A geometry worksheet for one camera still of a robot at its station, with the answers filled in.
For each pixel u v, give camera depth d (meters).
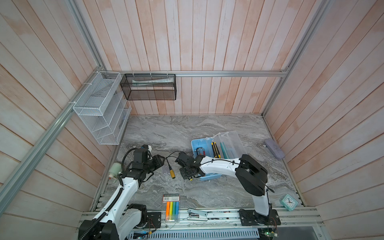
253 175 0.51
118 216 0.45
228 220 0.75
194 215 0.74
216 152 0.89
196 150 0.98
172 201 0.78
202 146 1.01
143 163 0.65
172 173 0.88
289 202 0.78
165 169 0.90
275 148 0.98
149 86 1.04
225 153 0.85
